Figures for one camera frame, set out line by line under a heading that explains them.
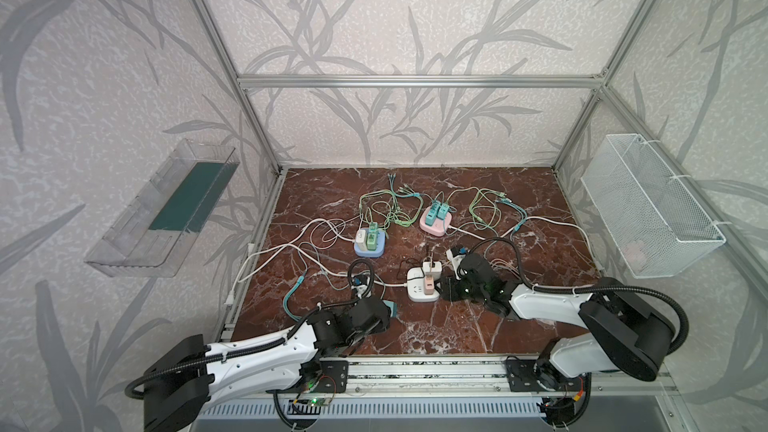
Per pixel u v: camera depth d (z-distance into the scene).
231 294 0.91
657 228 0.62
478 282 0.71
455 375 0.75
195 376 0.44
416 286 0.87
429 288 0.83
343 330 0.61
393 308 0.82
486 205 1.05
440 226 0.99
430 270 0.81
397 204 1.08
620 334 0.43
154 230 0.64
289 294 0.87
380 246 0.95
